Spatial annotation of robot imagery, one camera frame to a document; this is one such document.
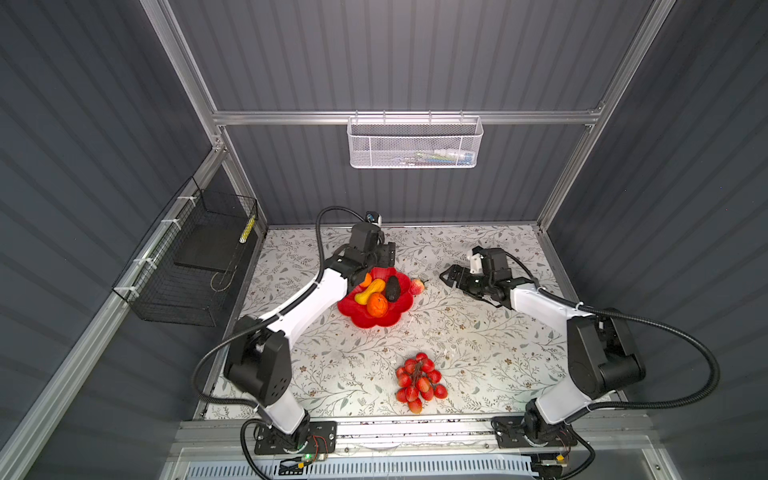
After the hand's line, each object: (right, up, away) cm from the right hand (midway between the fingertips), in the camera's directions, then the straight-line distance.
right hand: (452, 281), depth 92 cm
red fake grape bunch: (-12, -25, -15) cm, 31 cm away
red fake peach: (-11, -2, +7) cm, 13 cm away
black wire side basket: (-70, +5, -18) cm, 72 cm away
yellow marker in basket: (-59, +15, -11) cm, 62 cm away
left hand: (-22, +11, -6) cm, 26 cm away
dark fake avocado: (-19, -3, +4) cm, 20 cm away
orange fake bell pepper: (-23, -7, -1) cm, 25 cm away
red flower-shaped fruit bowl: (-29, -11, +2) cm, 31 cm away
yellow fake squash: (-24, -2, +7) cm, 25 cm away
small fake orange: (-27, 0, +7) cm, 28 cm away
